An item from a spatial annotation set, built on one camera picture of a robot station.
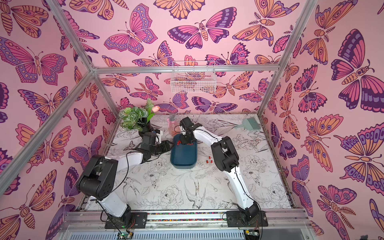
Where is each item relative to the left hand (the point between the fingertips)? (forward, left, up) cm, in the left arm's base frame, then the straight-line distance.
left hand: (174, 144), depth 94 cm
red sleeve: (-8, -24, -8) cm, 26 cm away
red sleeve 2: (-5, -23, -8) cm, 25 cm away
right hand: (+6, -3, -6) cm, 8 cm away
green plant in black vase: (+7, +20, +16) cm, 27 cm away
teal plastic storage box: (-2, -6, -12) cm, 13 cm away
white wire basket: (+34, -12, +27) cm, 44 cm away
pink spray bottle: (+14, +2, +4) cm, 14 cm away
